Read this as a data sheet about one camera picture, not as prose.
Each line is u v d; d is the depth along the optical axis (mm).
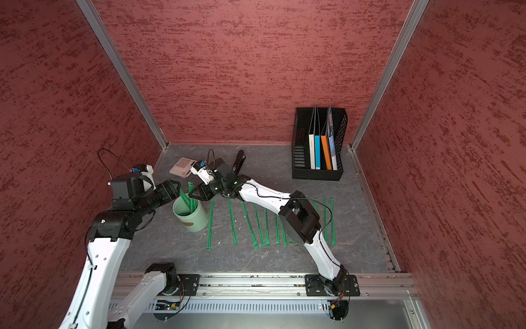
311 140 862
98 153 797
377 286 770
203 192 725
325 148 900
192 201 830
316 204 522
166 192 610
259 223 897
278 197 558
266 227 882
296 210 578
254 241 851
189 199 824
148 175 620
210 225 897
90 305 376
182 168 1067
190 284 755
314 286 736
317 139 851
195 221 831
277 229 875
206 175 741
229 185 679
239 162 1108
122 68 867
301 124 979
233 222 904
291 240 851
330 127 897
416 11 711
